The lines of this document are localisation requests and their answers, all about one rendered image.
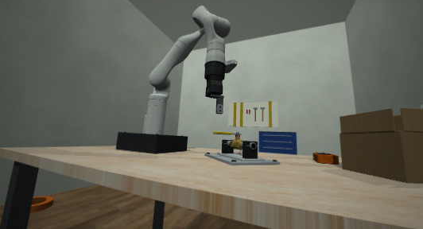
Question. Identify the brass ball valve with yellow handle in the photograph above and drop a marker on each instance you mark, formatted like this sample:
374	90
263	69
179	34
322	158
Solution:
250	149

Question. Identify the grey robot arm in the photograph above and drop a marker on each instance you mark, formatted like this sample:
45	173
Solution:
155	118

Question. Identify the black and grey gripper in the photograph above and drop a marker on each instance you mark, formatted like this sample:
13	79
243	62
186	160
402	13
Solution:
215	68

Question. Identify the brown cardboard box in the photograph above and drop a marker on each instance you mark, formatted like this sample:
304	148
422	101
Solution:
371	144

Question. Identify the orange digital multimeter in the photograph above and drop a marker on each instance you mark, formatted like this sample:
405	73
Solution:
319	158

